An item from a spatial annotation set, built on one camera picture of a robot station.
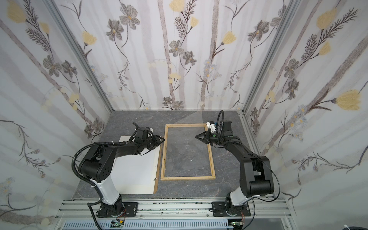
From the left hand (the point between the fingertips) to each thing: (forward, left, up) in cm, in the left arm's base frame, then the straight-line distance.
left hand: (161, 136), depth 96 cm
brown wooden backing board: (-21, +1, -6) cm, 21 cm away
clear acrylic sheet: (-12, -16, -7) cm, 21 cm away
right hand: (-7, -21, +14) cm, 26 cm away
